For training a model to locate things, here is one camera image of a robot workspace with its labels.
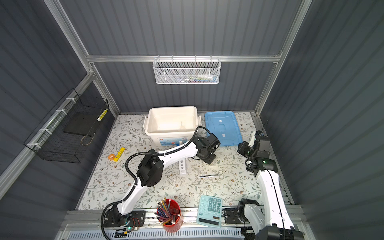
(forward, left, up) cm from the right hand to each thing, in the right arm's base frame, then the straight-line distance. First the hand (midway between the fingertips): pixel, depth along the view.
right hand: (243, 145), depth 79 cm
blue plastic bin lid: (+30, +5, -18) cm, 35 cm away
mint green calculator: (-28, +19, -16) cm, 38 cm away
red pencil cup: (-31, +38, -8) cm, 49 cm away
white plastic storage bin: (+28, +44, -16) cm, 55 cm away
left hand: (0, +16, -15) cm, 22 cm away
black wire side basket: (0, +90, +12) cm, 91 cm away
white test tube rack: (-6, +34, -13) cm, 37 cm away
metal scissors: (-8, +12, -19) cm, 24 cm away
